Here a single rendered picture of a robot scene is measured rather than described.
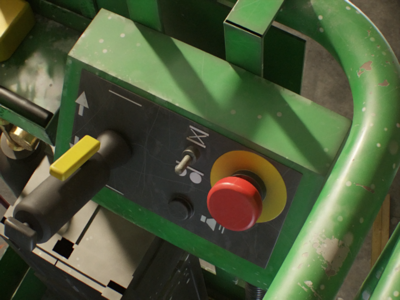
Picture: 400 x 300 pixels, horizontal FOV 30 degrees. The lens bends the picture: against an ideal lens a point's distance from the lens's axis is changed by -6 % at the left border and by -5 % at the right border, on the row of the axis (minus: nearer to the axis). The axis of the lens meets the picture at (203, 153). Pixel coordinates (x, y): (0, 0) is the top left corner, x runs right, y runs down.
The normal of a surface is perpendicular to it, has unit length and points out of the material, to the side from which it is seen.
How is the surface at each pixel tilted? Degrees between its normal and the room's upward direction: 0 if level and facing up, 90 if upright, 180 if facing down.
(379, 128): 9
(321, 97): 0
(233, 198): 58
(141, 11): 90
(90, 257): 0
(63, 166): 32
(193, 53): 0
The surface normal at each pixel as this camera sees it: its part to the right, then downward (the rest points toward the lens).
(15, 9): -0.06, -0.40
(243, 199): -0.44, 0.47
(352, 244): 0.58, 0.02
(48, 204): 0.57, -0.50
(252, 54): -0.49, 0.81
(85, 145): 0.22, -0.77
